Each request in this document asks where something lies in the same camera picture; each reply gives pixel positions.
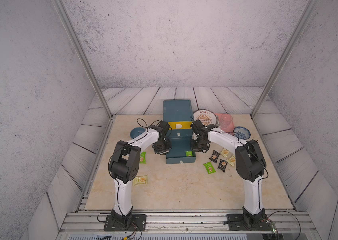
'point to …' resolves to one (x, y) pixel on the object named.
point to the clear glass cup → (225, 121)
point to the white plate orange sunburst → (207, 117)
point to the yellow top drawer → (180, 125)
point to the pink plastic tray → (232, 131)
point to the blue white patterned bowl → (241, 133)
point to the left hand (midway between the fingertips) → (171, 152)
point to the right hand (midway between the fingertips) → (193, 149)
